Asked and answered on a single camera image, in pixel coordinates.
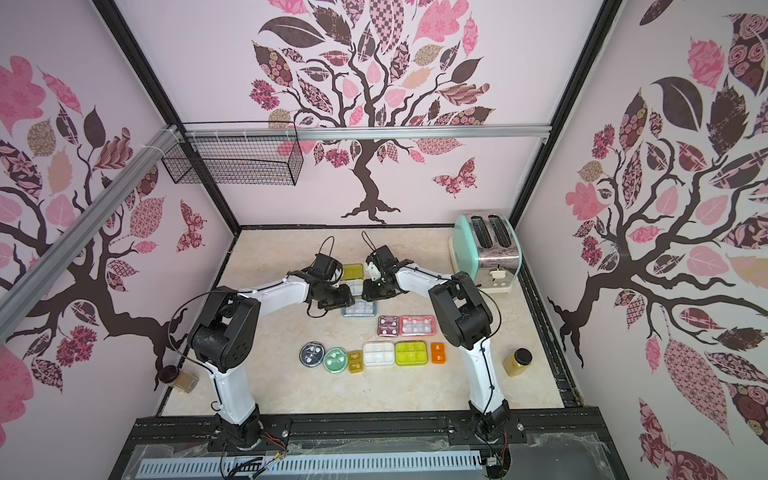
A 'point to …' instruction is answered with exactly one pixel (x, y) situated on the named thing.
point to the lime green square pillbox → (411, 353)
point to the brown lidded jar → (182, 381)
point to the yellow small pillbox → (355, 361)
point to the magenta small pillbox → (388, 326)
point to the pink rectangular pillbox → (418, 325)
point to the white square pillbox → (379, 353)
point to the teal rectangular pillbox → (361, 308)
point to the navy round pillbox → (312, 354)
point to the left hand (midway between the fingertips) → (351, 306)
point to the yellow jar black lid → (516, 363)
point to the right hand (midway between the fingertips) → (367, 293)
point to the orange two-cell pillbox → (438, 355)
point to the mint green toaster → (487, 246)
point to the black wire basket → (236, 152)
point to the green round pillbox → (335, 359)
